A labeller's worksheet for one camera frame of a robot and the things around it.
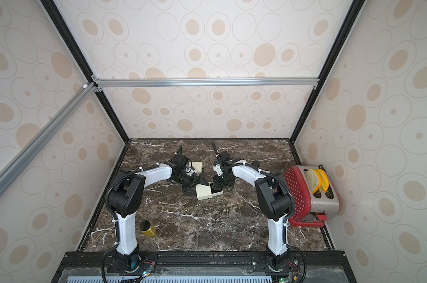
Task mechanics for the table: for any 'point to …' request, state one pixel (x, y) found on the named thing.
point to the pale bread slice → (314, 180)
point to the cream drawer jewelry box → (197, 166)
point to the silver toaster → (322, 204)
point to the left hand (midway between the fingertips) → (207, 187)
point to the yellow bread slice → (324, 179)
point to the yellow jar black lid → (148, 229)
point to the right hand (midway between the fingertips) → (216, 188)
